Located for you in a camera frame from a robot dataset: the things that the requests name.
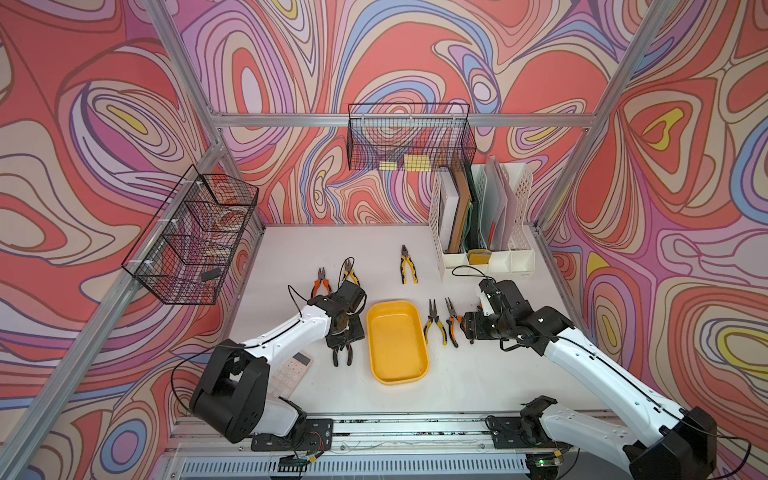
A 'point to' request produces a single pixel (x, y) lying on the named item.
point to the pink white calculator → (290, 376)
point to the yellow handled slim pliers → (350, 273)
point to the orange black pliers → (350, 355)
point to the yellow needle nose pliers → (433, 315)
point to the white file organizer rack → (483, 206)
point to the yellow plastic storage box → (397, 342)
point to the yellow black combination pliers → (403, 266)
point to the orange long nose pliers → (451, 322)
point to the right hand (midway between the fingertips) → (475, 332)
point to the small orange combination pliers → (317, 282)
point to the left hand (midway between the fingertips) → (358, 337)
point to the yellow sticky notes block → (417, 163)
